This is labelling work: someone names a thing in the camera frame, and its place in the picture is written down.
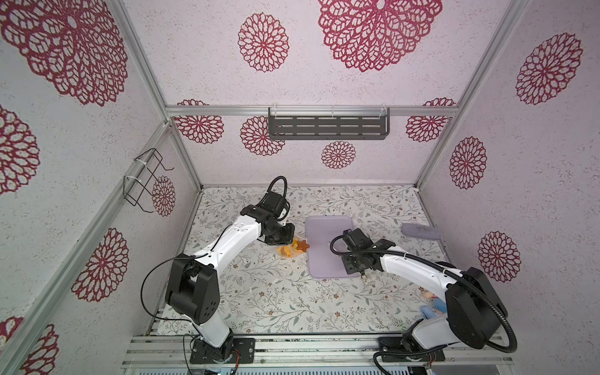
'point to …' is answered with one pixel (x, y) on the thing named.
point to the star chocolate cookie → (302, 245)
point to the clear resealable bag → (293, 246)
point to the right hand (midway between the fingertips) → (350, 260)
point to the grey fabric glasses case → (420, 231)
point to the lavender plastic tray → (320, 230)
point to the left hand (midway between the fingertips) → (292, 241)
